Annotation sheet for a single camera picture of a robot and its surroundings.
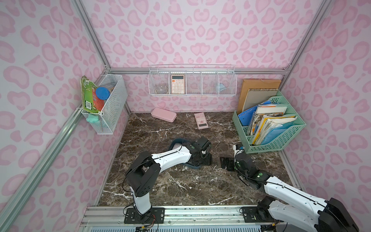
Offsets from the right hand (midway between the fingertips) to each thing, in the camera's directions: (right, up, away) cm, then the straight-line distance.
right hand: (225, 158), depth 84 cm
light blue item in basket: (+1, +45, +16) cm, 48 cm away
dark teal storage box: (-17, +1, -11) cm, 21 cm away
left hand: (-9, -1, +2) cm, 10 cm away
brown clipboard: (+23, +46, +12) cm, 53 cm away
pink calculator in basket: (-29, +46, +11) cm, 55 cm away
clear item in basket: (-39, +42, +11) cm, 59 cm away
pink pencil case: (-42, +27, +33) cm, 60 cm away
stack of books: (+23, +22, -2) cm, 32 cm away
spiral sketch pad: (+23, +38, +12) cm, 46 cm away
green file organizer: (+32, +10, +3) cm, 33 cm away
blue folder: (+17, +25, +15) cm, 34 cm away
